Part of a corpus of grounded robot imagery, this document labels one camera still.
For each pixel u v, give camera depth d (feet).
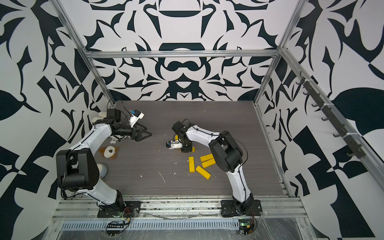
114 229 2.33
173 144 2.79
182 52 3.06
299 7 2.40
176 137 2.95
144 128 2.86
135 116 2.50
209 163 2.90
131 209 2.42
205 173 2.80
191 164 2.91
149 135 2.60
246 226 2.33
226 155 1.74
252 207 2.26
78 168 1.48
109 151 2.93
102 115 3.19
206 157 2.98
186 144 2.67
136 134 2.49
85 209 2.49
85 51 2.93
